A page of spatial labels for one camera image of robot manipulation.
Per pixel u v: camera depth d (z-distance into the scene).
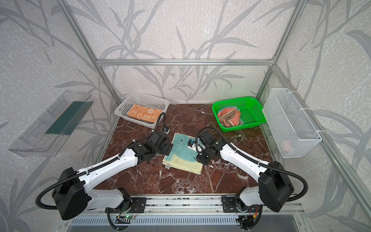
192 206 0.75
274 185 0.41
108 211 0.71
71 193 0.39
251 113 1.15
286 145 0.73
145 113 1.12
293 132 0.61
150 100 1.15
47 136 0.64
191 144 0.74
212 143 0.63
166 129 0.73
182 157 0.91
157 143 0.62
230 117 1.08
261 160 0.46
